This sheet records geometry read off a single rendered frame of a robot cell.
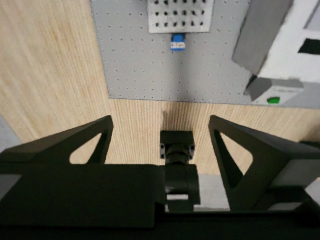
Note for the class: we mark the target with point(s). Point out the grey work mat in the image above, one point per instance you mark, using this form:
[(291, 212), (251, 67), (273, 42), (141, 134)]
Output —
[(141, 66)]

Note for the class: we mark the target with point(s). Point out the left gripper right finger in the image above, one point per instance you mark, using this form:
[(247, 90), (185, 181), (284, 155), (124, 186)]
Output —
[(277, 163)]

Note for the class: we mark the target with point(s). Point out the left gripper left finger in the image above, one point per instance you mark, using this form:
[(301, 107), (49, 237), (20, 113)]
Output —
[(58, 147)]

